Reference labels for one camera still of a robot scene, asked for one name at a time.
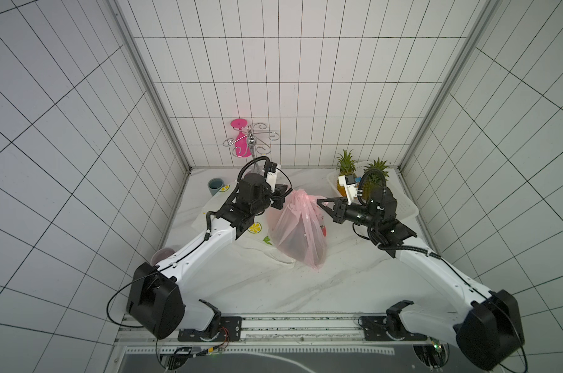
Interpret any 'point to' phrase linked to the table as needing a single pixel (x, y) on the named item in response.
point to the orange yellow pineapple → (346, 166)
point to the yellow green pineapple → (374, 179)
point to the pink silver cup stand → (248, 139)
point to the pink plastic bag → (298, 228)
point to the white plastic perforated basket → (406, 206)
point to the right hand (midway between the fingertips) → (320, 197)
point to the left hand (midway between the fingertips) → (282, 190)
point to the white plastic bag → (257, 235)
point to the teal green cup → (215, 185)
